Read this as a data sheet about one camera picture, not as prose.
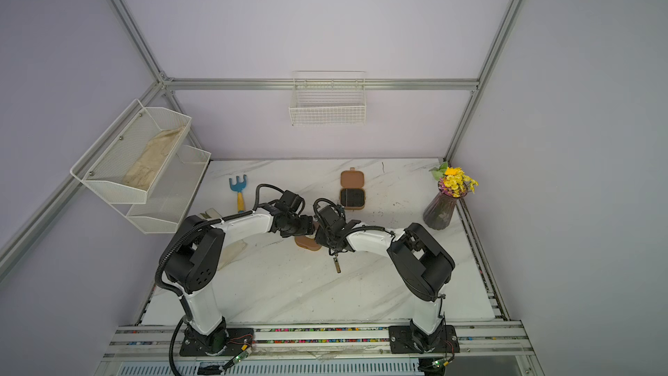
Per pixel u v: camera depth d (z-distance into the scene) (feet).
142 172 2.49
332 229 2.35
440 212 2.98
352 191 3.57
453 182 2.64
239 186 3.63
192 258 1.61
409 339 2.40
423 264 1.58
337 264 2.91
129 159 2.58
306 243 3.03
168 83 3.05
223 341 2.33
